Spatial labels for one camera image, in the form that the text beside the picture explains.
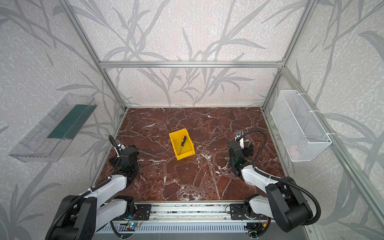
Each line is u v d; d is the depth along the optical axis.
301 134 0.63
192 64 1.48
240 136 0.75
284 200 0.42
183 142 0.99
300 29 0.78
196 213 0.75
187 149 0.96
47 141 0.63
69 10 0.72
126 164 0.67
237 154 0.67
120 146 0.72
